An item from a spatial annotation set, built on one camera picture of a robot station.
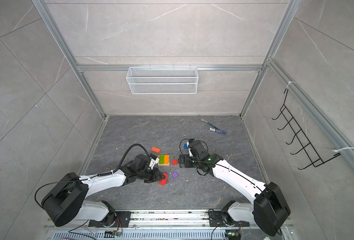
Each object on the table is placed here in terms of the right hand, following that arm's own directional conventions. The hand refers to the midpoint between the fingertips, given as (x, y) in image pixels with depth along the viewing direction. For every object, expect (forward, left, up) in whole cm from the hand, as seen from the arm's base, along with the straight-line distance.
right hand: (184, 158), depth 83 cm
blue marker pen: (+29, -26, -11) cm, 40 cm away
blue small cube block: (+16, -1, -13) cm, 21 cm away
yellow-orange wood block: (+5, +11, -9) cm, 16 cm away
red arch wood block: (-10, +12, -7) cm, 18 cm away
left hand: (-7, +11, -6) cm, 14 cm away
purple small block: (-5, +6, -10) cm, 13 cm away
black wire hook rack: (-12, -53, +20) cm, 58 cm away
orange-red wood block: (+12, +19, -10) cm, 25 cm away
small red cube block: (+3, +6, -10) cm, 12 cm away
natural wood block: (+2, +13, -10) cm, 17 cm away
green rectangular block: (+4, +14, -8) cm, 17 cm away
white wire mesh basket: (+50, +13, +19) cm, 55 cm away
